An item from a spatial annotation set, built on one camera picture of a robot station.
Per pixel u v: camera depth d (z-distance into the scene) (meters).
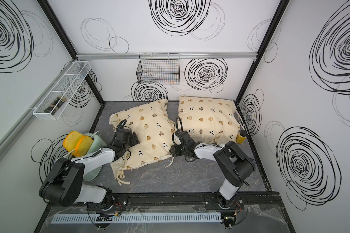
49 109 0.66
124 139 0.70
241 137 0.91
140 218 0.77
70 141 0.72
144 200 0.75
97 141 0.80
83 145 0.71
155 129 0.92
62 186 0.42
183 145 0.73
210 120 0.96
